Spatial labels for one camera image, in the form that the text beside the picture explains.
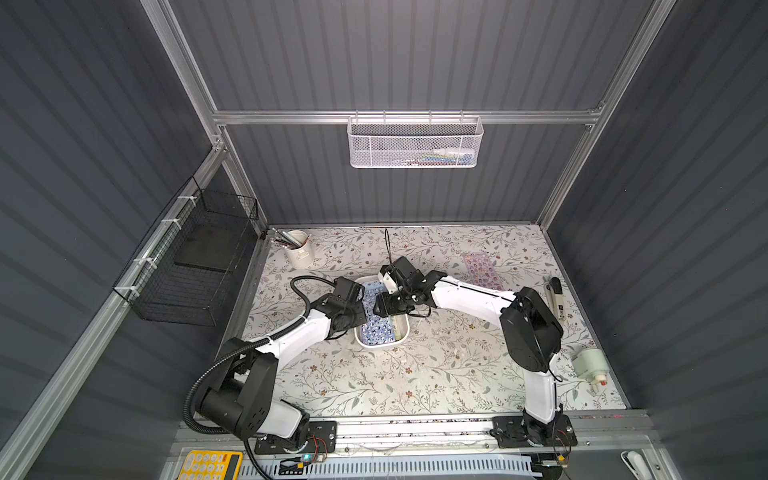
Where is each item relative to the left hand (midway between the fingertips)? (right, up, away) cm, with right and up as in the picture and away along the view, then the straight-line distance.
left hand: (363, 317), depth 89 cm
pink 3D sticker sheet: (+42, +13, +19) cm, 48 cm away
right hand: (+6, +3, -1) cm, 6 cm away
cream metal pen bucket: (-22, +18, +13) cm, 31 cm away
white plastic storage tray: (+13, -2, -2) cm, 13 cm away
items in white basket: (+26, +50, +3) cm, 56 cm away
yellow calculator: (-34, -31, -20) cm, 50 cm away
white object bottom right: (+65, -29, -21) cm, 74 cm away
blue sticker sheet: (+5, -3, -2) cm, 6 cm away
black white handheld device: (+62, +5, +7) cm, 63 cm away
